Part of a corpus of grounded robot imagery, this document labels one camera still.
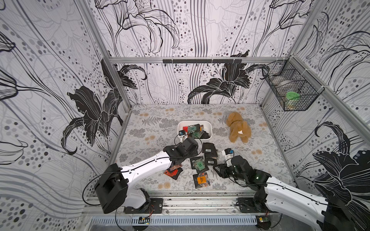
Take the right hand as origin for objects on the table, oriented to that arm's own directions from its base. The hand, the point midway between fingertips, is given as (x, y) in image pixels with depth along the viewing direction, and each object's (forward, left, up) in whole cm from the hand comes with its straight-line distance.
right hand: (216, 166), depth 81 cm
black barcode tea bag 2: (+12, +2, -5) cm, 13 cm away
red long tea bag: (+30, +19, -4) cm, 35 cm away
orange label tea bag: (-6, +8, -6) cm, 11 cm away
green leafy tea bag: (+24, +11, -3) cm, 26 cm away
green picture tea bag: (+21, +11, -3) cm, 24 cm away
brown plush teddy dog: (+23, -16, +6) cm, 28 cm away
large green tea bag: (+3, +10, -4) cm, 12 cm away
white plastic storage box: (+30, +3, -2) cm, 30 cm away
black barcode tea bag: (+24, +5, -4) cm, 25 cm away
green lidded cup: (+29, -43, +23) cm, 57 cm away
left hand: (+8, +13, +4) cm, 16 cm away
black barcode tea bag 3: (+5, +2, -6) cm, 8 cm away
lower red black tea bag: (-3, +24, -5) cm, 25 cm away
